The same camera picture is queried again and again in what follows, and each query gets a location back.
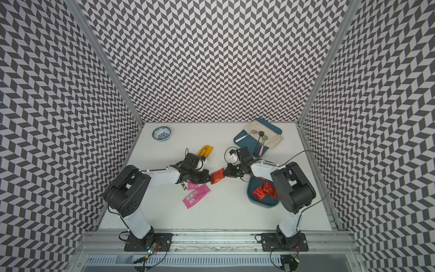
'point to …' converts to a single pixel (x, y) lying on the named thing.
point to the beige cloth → (273, 139)
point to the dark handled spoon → (260, 133)
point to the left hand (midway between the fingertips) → (211, 180)
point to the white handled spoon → (253, 131)
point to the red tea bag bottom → (217, 176)
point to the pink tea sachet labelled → (192, 199)
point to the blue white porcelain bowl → (161, 133)
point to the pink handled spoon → (264, 137)
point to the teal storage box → (267, 201)
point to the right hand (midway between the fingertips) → (224, 175)
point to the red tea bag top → (260, 192)
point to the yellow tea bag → (205, 151)
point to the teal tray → (272, 126)
